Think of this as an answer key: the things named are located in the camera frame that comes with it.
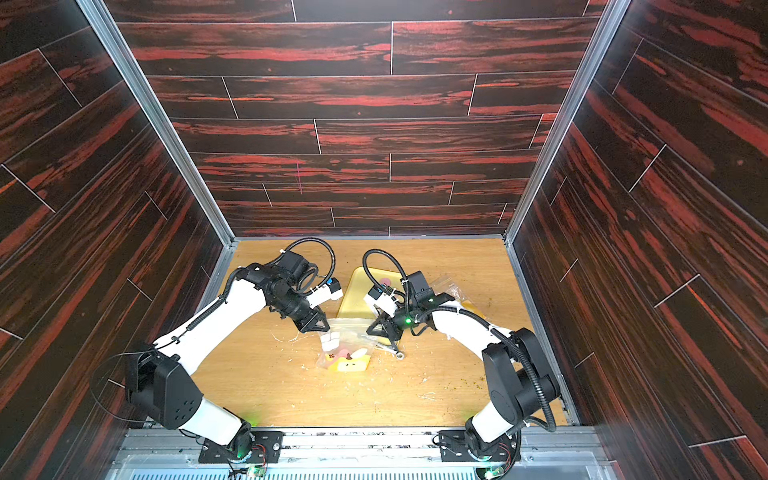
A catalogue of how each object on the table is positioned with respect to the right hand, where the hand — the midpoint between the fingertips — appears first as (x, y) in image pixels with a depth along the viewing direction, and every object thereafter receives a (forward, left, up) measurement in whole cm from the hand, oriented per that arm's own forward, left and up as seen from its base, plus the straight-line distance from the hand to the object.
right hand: (376, 327), depth 85 cm
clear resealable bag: (-4, +9, -5) cm, 11 cm away
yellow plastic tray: (+13, +9, -9) cm, 19 cm away
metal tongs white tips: (-5, -7, -8) cm, 12 cm away
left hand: (-3, +13, +6) cm, 14 cm away
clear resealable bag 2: (+21, -24, -8) cm, 33 cm away
